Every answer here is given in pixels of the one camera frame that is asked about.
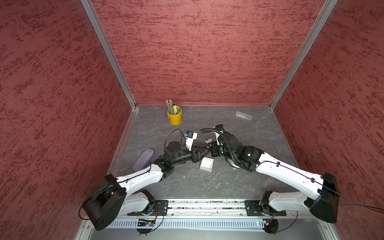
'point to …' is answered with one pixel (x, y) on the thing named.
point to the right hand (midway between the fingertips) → (209, 148)
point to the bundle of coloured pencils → (172, 109)
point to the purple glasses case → (144, 159)
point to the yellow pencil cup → (175, 119)
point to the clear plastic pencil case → (244, 115)
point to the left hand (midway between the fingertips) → (208, 152)
